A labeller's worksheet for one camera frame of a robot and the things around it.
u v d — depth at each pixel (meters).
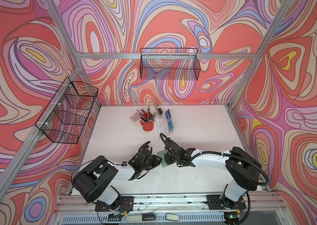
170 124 0.95
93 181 0.44
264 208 0.73
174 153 0.67
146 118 1.01
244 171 0.45
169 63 0.96
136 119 1.08
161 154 0.88
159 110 1.11
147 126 1.02
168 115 1.01
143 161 0.69
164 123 1.01
